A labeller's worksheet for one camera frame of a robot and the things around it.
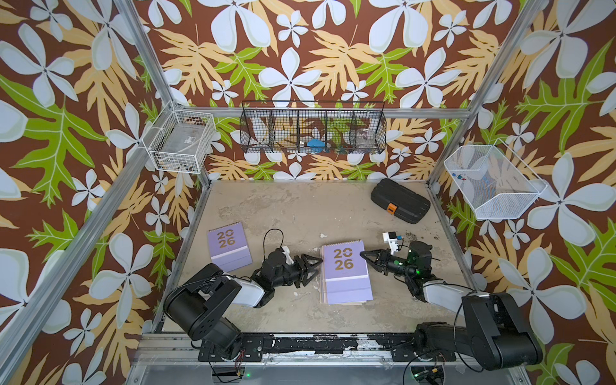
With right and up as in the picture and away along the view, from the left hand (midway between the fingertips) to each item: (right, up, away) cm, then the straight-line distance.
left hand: (324, 263), depth 82 cm
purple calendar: (-38, +3, +14) cm, 41 cm away
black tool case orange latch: (+36, +22, +23) cm, 48 cm away
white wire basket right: (+60, +28, 0) cm, 66 cm away
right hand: (+13, +2, 0) cm, 13 cm away
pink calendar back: (0, -11, 0) cm, 11 cm away
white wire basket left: (-53, +44, +4) cm, 69 cm away
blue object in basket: (-2, +44, +13) cm, 46 cm away
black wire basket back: (-3, +53, +16) cm, 55 cm away
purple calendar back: (+7, -3, -2) cm, 8 cm away
